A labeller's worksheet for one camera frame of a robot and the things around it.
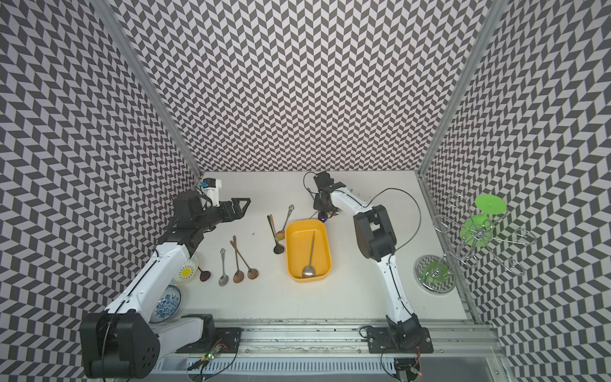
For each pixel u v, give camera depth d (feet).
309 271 2.90
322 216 3.34
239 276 2.84
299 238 3.16
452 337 2.53
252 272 2.84
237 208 2.36
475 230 2.09
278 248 3.06
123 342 1.27
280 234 3.13
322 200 2.64
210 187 2.31
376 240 1.99
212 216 2.26
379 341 2.46
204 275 2.84
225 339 2.37
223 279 2.78
